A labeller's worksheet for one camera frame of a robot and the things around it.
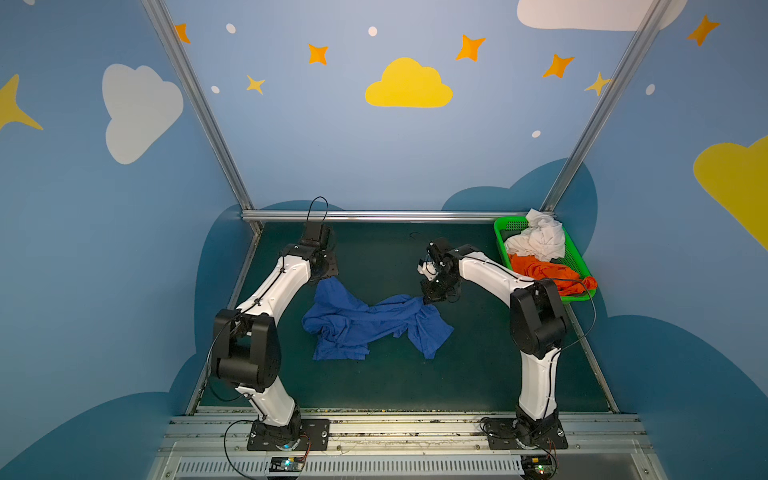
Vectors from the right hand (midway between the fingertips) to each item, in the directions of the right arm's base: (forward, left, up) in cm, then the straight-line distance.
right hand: (428, 298), depth 94 cm
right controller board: (-42, -26, -7) cm, 50 cm away
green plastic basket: (+19, -51, +1) cm, 55 cm away
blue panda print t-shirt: (-12, +26, +1) cm, 28 cm away
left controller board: (-45, +35, -6) cm, 58 cm away
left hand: (+4, +31, +9) cm, 33 cm away
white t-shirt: (+24, -41, +5) cm, 48 cm away
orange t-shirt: (+13, -38, +1) cm, 40 cm away
